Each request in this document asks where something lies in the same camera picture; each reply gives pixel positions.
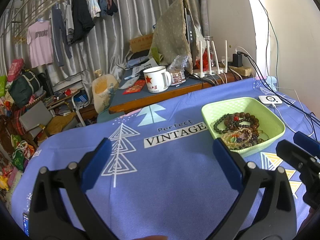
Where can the black hanging shirt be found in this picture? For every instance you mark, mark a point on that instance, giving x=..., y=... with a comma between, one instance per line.
x=82, y=20

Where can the green plastic tray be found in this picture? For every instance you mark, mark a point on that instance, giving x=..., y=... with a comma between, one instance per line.
x=270, y=124

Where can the smartphone with blue screen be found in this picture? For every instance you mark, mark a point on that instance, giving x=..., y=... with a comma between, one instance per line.
x=25, y=223

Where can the dark green duffel bag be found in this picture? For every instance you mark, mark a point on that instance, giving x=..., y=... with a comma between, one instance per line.
x=23, y=88

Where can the cardboard box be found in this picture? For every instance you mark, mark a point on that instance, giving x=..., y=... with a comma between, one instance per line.
x=141, y=43

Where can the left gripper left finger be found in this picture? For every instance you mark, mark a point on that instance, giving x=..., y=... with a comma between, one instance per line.
x=48, y=216

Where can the beige waste bin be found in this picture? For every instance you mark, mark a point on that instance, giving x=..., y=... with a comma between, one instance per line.
x=104, y=89

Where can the red envelope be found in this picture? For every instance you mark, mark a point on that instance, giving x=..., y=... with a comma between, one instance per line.
x=136, y=88

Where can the black power adapter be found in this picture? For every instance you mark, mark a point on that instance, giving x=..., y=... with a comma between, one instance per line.
x=237, y=60

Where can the grey hanging trousers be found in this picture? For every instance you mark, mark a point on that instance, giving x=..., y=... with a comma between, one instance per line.
x=59, y=36

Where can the small white round device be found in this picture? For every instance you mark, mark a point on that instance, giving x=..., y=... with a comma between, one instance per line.
x=270, y=100

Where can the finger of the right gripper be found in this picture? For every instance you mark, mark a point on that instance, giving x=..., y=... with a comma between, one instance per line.
x=307, y=143
x=306, y=165

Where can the pink t-shirt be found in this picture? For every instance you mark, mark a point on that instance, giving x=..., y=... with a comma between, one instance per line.
x=40, y=45

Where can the blue printed tablecloth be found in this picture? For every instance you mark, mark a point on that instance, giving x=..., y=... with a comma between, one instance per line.
x=162, y=177

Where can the white enamel mug red star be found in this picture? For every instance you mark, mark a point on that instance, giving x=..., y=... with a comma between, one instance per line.
x=157, y=79

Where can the light blue hanging shirt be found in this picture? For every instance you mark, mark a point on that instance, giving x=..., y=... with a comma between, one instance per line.
x=94, y=8

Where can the wooden desk blue top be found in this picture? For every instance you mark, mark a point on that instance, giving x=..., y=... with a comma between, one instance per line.
x=129, y=102

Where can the grey laptop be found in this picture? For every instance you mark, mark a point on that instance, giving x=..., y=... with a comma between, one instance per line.
x=35, y=116

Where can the beige dotted cloth cover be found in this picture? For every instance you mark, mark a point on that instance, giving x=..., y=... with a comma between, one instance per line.
x=169, y=34

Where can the white wifi router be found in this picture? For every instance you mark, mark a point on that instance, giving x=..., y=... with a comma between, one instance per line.
x=206, y=60

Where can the clear plastic snack bag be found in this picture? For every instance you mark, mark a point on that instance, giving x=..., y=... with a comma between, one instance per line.
x=177, y=68

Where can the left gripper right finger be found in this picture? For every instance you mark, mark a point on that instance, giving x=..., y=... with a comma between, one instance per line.
x=276, y=216

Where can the grey curtain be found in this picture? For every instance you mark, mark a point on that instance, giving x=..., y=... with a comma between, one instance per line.
x=106, y=47

